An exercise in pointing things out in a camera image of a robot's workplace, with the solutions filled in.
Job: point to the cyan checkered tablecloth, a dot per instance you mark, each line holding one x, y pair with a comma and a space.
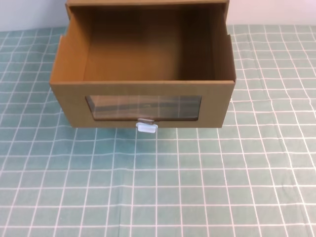
254, 177

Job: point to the brown cardboard shoebox shell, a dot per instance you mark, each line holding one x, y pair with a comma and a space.
143, 27

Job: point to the white drawer handle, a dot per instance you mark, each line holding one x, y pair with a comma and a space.
146, 125

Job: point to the brown cardboard drawer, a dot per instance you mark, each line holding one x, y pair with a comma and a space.
100, 90

